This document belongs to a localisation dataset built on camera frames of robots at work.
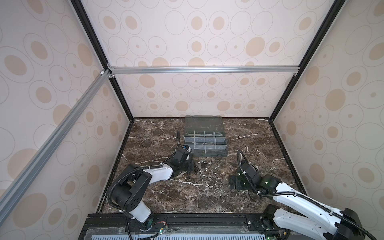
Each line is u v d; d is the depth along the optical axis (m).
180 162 0.71
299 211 0.49
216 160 0.95
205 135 1.06
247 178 0.60
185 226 0.73
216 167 0.92
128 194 0.44
